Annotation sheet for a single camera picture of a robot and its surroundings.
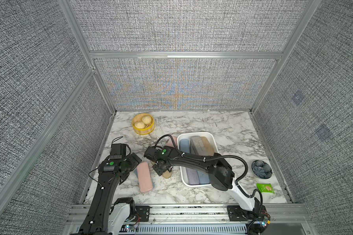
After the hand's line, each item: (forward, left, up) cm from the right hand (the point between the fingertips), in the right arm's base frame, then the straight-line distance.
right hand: (160, 164), depth 86 cm
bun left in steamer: (+29, +16, +1) cm, 33 cm away
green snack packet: (-12, -59, -4) cm, 60 cm away
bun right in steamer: (+34, +12, 0) cm, 36 cm away
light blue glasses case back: (+14, -15, -3) cm, 21 cm away
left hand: (-2, +11, +7) cm, 14 cm away
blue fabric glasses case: (-5, +13, +1) cm, 14 cm away
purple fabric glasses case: (-7, -19, 0) cm, 20 cm away
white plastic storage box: (+18, -32, +1) cm, 37 cm away
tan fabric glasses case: (-6, -4, 0) cm, 8 cm away
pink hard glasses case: (+16, -6, -3) cm, 17 cm away
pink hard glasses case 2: (-8, +8, 0) cm, 11 cm away
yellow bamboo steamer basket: (+27, +10, -1) cm, 29 cm away
